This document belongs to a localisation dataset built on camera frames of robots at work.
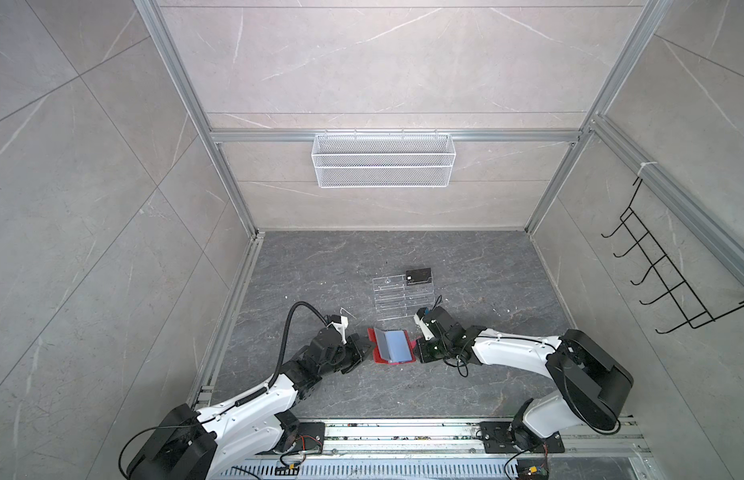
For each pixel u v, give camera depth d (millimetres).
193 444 403
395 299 976
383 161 1005
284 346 625
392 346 863
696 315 582
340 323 778
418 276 951
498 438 735
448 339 686
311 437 728
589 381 439
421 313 830
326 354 636
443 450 730
